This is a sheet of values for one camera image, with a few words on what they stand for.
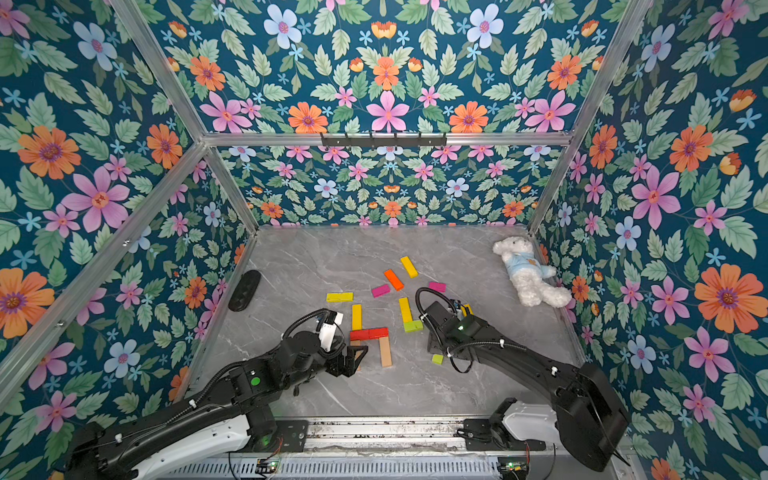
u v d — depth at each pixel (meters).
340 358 0.65
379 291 1.02
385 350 0.88
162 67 0.77
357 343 0.91
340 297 0.99
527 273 0.96
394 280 1.04
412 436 0.75
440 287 1.02
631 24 0.69
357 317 0.93
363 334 0.90
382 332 0.91
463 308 0.74
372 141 0.93
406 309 0.96
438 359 0.86
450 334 0.61
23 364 0.49
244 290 0.98
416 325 0.92
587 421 0.40
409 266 1.08
